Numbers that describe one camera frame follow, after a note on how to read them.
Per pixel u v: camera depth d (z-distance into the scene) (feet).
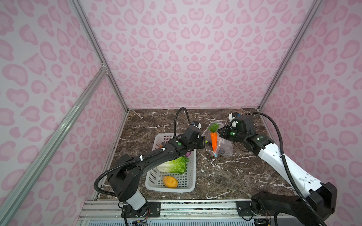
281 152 1.58
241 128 1.93
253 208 2.15
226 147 2.84
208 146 2.71
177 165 2.60
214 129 2.61
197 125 2.42
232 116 2.35
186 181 2.70
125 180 1.39
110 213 2.40
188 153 2.96
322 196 1.31
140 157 1.52
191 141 2.07
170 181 2.53
